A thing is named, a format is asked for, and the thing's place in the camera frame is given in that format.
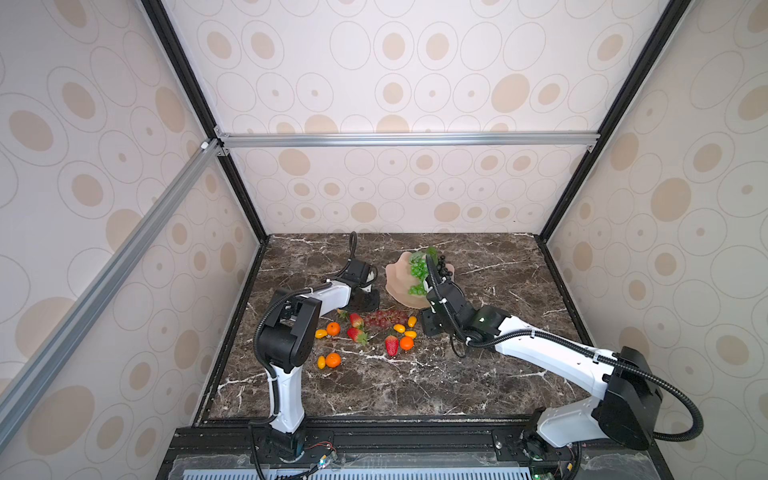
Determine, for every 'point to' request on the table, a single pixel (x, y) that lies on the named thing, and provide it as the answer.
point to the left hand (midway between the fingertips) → (385, 298)
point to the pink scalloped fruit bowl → (399, 278)
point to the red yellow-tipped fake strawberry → (356, 320)
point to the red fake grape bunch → (386, 318)
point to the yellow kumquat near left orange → (321, 362)
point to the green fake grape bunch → (419, 269)
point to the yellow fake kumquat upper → (400, 328)
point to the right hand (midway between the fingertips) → (426, 312)
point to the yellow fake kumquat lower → (410, 333)
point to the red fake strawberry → (392, 345)
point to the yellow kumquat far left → (320, 333)
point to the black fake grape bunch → (442, 269)
